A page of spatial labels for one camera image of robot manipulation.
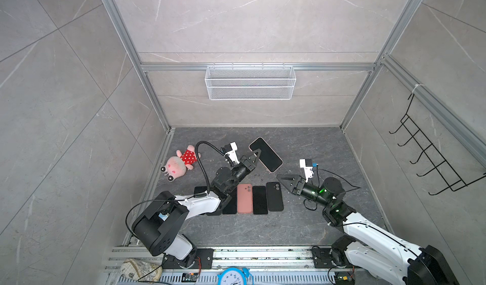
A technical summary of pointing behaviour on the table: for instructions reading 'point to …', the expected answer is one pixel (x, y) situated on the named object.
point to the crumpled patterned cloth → (142, 270)
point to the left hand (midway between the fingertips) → (264, 150)
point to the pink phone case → (244, 198)
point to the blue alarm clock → (234, 276)
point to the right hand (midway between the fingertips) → (280, 180)
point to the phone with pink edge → (271, 161)
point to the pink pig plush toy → (176, 166)
